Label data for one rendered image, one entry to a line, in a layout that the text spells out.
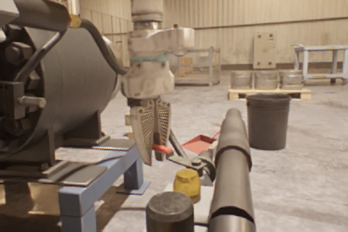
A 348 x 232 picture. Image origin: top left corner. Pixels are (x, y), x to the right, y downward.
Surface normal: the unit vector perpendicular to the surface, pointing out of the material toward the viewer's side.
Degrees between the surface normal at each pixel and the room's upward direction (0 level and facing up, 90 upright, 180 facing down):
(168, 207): 0
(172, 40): 90
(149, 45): 90
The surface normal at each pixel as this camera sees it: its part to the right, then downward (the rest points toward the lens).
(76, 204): -0.22, 0.15
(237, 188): 0.22, -0.95
